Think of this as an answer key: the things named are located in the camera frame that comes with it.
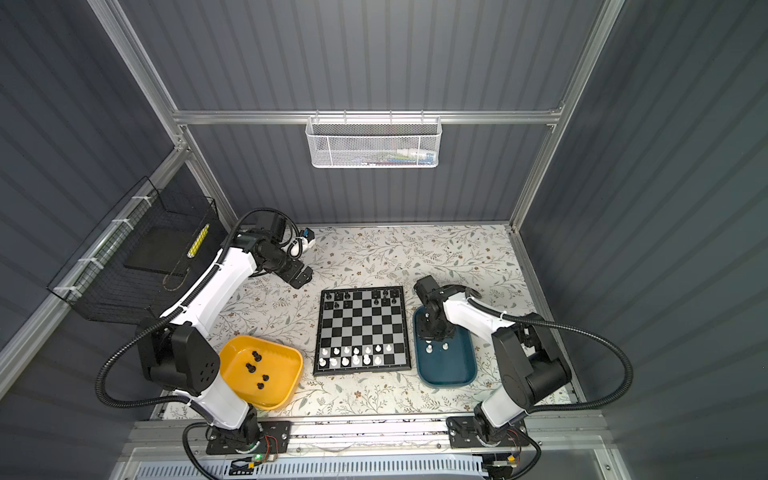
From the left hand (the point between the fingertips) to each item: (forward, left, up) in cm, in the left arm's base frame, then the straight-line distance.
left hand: (295, 267), depth 86 cm
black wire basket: (-3, +32, +12) cm, 35 cm away
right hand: (-16, -39, -16) cm, 46 cm away
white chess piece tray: (-20, -43, -16) cm, 50 cm away
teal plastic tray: (-23, -45, -20) cm, 54 cm away
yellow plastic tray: (-23, +10, -19) cm, 31 cm away
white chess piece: (-20, -38, -16) cm, 46 cm away
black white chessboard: (-13, -19, -16) cm, 28 cm away
